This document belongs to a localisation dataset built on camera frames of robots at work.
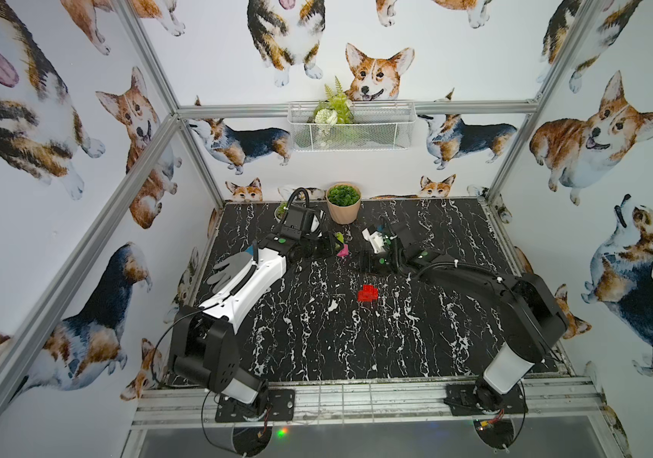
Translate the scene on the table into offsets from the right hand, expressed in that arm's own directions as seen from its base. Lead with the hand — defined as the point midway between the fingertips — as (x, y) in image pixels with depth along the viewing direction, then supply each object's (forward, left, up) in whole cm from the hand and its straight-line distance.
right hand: (347, 266), depth 83 cm
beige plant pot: (+31, +1, -5) cm, 32 cm away
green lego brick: (+7, +2, +5) cm, 9 cm away
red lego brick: (-3, -6, -12) cm, 14 cm away
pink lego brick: (+3, +1, +3) cm, 4 cm away
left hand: (+5, +1, +5) cm, 7 cm away
